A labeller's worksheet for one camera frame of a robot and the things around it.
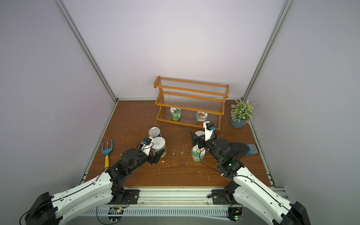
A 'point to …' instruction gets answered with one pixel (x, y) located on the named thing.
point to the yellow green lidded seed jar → (198, 154)
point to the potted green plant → (241, 112)
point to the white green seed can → (159, 143)
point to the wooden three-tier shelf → (190, 102)
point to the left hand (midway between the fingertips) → (160, 146)
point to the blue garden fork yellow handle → (107, 163)
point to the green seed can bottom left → (176, 113)
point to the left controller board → (115, 214)
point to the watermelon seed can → (154, 132)
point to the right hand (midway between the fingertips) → (199, 127)
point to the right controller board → (235, 213)
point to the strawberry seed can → (201, 116)
